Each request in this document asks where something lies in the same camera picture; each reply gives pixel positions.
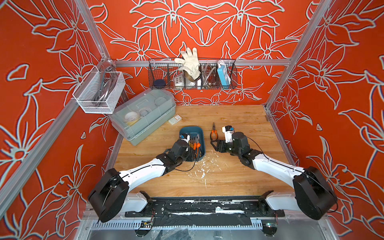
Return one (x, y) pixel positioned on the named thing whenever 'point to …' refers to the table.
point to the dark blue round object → (159, 82)
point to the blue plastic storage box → (193, 130)
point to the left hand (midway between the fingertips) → (195, 150)
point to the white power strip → (179, 81)
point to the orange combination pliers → (197, 145)
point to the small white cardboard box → (175, 119)
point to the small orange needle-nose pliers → (215, 131)
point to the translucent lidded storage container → (142, 115)
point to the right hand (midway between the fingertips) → (211, 142)
